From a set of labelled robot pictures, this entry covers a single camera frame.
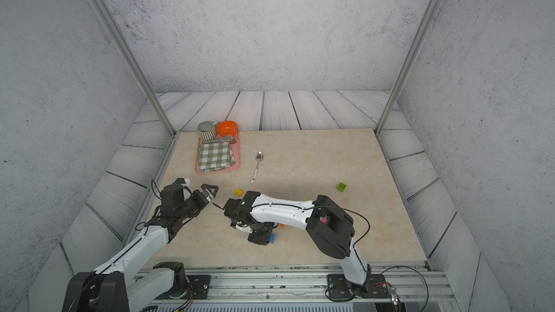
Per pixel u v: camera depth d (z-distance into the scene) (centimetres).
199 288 73
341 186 96
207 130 118
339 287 73
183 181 81
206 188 79
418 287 74
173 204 66
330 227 47
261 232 71
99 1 75
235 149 112
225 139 114
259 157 108
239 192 96
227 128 119
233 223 74
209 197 78
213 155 110
